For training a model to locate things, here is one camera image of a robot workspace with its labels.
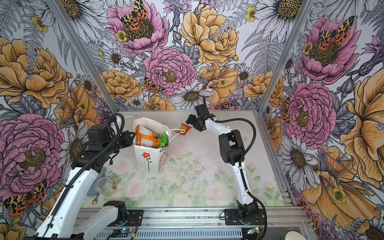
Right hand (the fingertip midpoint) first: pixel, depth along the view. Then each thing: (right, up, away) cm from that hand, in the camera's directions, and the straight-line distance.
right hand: (190, 126), depth 105 cm
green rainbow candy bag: (-13, -7, -21) cm, 26 cm away
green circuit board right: (+32, -48, -33) cm, 67 cm away
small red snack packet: (-4, 0, +6) cm, 7 cm away
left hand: (-25, -6, -30) cm, 40 cm away
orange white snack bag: (-23, -6, -24) cm, 33 cm away
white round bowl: (+44, -44, -43) cm, 75 cm away
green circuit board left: (-29, -48, -33) cm, 65 cm away
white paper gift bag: (-19, -16, -29) cm, 38 cm away
